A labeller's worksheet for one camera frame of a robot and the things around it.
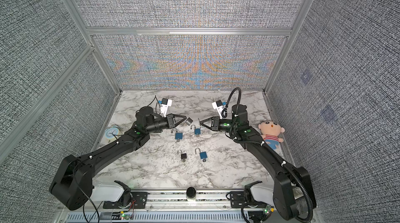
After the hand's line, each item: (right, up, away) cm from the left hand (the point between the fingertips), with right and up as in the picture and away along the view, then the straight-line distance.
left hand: (186, 119), depth 75 cm
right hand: (+7, -2, -1) cm, 7 cm away
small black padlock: (+1, -1, 0) cm, 2 cm away
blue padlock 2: (+5, -10, +23) cm, 25 cm away
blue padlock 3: (+8, -22, +13) cm, 27 cm away
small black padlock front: (-2, -22, +13) cm, 26 cm away
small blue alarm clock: (-46, -10, +18) cm, 50 cm away
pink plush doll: (+47, -8, +15) cm, 50 cm away
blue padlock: (-6, -12, +20) cm, 24 cm away
